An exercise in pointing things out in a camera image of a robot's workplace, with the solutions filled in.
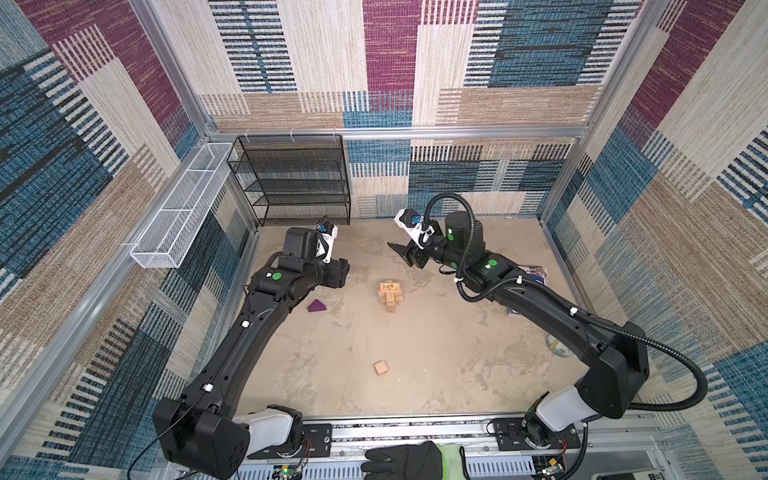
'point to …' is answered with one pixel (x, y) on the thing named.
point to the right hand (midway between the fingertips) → (400, 234)
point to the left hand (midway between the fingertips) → (338, 259)
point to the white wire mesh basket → (168, 239)
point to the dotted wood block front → (390, 286)
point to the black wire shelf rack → (294, 179)
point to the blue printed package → (537, 273)
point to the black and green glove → (422, 460)
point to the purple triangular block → (316, 306)
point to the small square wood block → (381, 367)
